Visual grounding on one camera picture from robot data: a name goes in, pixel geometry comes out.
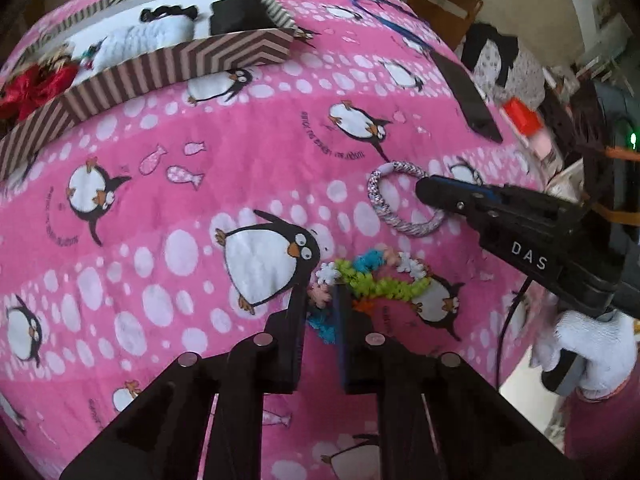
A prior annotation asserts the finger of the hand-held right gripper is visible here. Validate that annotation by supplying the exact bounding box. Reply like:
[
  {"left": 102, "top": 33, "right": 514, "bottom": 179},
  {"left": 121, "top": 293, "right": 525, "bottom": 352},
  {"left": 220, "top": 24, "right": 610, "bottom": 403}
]
[
  {"left": 431, "top": 176, "right": 511, "bottom": 207},
  {"left": 415, "top": 175, "right": 496, "bottom": 221}
]

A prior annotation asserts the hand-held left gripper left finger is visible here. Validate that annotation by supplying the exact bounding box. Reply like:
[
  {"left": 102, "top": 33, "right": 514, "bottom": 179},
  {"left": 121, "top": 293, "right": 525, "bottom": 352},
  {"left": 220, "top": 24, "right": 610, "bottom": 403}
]
[{"left": 60, "top": 282, "right": 307, "bottom": 480}]

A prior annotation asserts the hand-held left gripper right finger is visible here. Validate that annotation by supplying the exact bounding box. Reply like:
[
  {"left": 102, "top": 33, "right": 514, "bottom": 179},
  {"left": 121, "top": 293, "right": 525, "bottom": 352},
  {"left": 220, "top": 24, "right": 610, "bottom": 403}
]
[{"left": 334, "top": 284, "right": 586, "bottom": 480}]

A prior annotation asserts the colourful fuzzy bracelet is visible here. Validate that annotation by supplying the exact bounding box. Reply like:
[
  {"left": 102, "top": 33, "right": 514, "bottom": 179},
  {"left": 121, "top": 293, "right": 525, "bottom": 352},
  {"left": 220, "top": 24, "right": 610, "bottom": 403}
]
[{"left": 307, "top": 247, "right": 433, "bottom": 346}]

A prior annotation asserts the pink white braided bracelet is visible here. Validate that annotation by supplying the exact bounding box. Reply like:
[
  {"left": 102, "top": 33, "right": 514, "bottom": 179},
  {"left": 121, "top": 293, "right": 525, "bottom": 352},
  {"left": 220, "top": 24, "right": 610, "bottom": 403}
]
[{"left": 366, "top": 160, "right": 447, "bottom": 239}]

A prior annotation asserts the striped cardboard box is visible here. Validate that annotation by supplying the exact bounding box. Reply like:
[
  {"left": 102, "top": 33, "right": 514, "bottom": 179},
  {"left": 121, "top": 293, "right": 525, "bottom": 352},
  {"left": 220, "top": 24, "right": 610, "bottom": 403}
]
[{"left": 0, "top": 0, "right": 297, "bottom": 181}]

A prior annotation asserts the person's right forearm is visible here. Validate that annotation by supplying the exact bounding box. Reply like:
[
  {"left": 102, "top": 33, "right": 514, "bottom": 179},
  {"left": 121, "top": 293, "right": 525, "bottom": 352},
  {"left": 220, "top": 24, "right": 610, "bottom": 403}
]
[{"left": 562, "top": 385, "right": 640, "bottom": 466}]

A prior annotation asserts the person's right hand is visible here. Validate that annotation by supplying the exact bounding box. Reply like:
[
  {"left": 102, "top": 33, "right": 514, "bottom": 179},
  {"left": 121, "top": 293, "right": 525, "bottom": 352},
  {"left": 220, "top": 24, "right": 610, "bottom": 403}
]
[{"left": 529, "top": 311, "right": 639, "bottom": 401}]

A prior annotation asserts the pink box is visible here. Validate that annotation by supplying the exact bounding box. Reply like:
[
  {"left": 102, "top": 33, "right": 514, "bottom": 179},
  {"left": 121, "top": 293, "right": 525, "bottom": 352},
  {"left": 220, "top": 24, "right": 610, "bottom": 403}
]
[{"left": 527, "top": 130, "right": 558, "bottom": 163}]

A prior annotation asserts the red box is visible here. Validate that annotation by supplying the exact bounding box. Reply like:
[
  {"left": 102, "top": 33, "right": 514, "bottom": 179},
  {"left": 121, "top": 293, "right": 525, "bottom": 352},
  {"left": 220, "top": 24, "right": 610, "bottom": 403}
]
[{"left": 501, "top": 99, "right": 543, "bottom": 137}]

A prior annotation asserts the floral bedding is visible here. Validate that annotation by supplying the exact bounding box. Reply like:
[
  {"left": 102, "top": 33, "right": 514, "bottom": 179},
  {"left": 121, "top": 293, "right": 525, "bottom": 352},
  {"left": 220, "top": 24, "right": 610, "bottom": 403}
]
[{"left": 472, "top": 42, "right": 551, "bottom": 111}]

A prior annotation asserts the black cloth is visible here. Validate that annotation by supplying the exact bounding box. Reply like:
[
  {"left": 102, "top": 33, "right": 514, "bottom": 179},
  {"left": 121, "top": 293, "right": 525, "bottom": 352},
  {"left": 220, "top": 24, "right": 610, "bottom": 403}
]
[{"left": 459, "top": 22, "right": 519, "bottom": 87}]

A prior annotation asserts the wooden chair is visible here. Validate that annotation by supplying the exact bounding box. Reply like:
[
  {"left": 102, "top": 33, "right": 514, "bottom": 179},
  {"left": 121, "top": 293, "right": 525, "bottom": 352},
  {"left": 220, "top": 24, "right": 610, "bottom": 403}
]
[{"left": 406, "top": 0, "right": 484, "bottom": 52}]

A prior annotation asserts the pink penguin print blanket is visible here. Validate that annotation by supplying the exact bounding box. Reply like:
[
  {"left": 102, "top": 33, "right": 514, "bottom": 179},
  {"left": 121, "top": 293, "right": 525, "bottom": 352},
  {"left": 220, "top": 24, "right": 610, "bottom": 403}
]
[{"left": 0, "top": 0, "right": 581, "bottom": 480}]

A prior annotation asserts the white fluffy scrunchie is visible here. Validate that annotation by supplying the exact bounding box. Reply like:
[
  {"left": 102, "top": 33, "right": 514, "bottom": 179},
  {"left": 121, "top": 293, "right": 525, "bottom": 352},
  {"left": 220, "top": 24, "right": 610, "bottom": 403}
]
[{"left": 95, "top": 15, "right": 198, "bottom": 68}]

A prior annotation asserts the red bow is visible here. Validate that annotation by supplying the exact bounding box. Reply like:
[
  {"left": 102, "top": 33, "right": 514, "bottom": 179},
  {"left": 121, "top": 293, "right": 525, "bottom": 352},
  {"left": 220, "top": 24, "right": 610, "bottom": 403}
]
[{"left": 0, "top": 62, "right": 81, "bottom": 121}]

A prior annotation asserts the black cable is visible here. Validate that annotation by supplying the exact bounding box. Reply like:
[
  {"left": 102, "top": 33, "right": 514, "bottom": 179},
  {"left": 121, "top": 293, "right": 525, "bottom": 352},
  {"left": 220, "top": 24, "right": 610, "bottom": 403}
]
[{"left": 496, "top": 275, "right": 533, "bottom": 391}]

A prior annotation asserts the blue lanyard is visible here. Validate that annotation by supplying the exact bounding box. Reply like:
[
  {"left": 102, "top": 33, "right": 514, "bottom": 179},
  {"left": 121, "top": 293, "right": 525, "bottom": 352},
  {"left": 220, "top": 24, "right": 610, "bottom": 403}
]
[{"left": 349, "top": 0, "right": 433, "bottom": 53}]

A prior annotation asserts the black hair tie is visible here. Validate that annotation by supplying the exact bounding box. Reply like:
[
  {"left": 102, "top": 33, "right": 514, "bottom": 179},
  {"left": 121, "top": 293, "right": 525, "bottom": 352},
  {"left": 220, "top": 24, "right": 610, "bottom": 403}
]
[{"left": 140, "top": 4, "right": 200, "bottom": 23}]

